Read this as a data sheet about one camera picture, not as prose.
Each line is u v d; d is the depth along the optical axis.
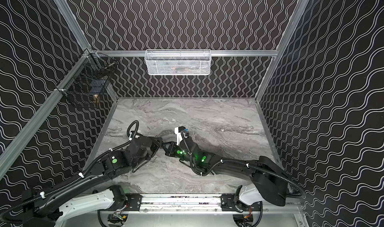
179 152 0.64
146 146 0.52
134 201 0.75
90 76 0.97
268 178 0.43
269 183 0.42
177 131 0.70
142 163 0.60
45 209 0.40
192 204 0.75
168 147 0.68
